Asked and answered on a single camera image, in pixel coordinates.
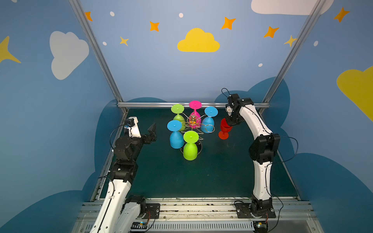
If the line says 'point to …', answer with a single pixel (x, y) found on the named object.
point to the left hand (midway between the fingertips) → (144, 123)
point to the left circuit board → (139, 225)
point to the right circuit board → (260, 226)
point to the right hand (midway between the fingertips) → (233, 122)
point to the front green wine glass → (190, 150)
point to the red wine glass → (224, 133)
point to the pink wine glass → (194, 119)
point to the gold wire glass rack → (198, 130)
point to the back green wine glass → (178, 108)
